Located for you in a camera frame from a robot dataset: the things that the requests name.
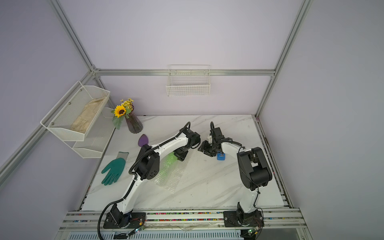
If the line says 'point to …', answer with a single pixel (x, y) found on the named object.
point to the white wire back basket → (188, 80)
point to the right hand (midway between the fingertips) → (202, 151)
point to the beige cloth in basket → (81, 121)
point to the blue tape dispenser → (220, 156)
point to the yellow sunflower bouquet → (121, 111)
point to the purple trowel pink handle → (143, 140)
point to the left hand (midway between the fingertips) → (173, 156)
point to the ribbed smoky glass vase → (134, 123)
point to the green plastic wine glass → (170, 160)
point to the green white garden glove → (116, 167)
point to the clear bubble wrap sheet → (171, 171)
